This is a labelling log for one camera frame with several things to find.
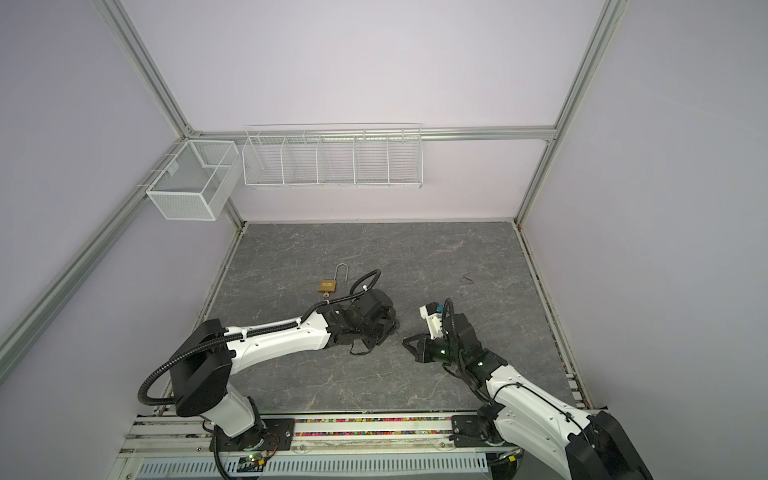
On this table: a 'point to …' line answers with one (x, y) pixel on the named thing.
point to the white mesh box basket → (200, 182)
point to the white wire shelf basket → (383, 155)
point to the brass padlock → (329, 286)
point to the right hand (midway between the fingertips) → (404, 345)
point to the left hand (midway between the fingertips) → (400, 330)
